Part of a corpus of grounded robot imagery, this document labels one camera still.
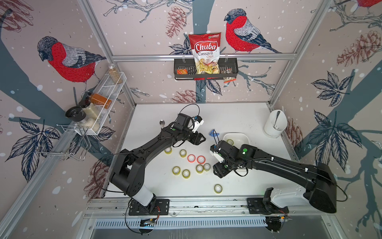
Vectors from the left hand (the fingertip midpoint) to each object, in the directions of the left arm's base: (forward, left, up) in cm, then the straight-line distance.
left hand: (204, 134), depth 84 cm
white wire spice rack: (+21, +56, +15) cm, 62 cm away
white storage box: (+5, -23, -14) cm, 28 cm away
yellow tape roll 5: (-14, +3, -15) cm, 21 cm away
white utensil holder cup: (+13, -49, -8) cm, 51 cm away
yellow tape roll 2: (-4, +13, -15) cm, 21 cm away
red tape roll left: (-8, +8, -15) cm, 19 cm away
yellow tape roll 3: (-15, +16, -15) cm, 27 cm away
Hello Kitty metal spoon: (+19, +30, -14) cm, 38 cm away
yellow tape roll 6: (+3, -18, -15) cm, 24 cm away
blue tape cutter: (+9, -7, -14) cm, 18 cm away
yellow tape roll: (-3, +23, -16) cm, 28 cm away
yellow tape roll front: (-25, -7, -15) cm, 30 cm away
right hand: (-18, -7, -5) cm, 20 cm away
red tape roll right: (-8, +2, -15) cm, 18 cm away
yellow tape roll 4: (-17, +10, -15) cm, 25 cm away
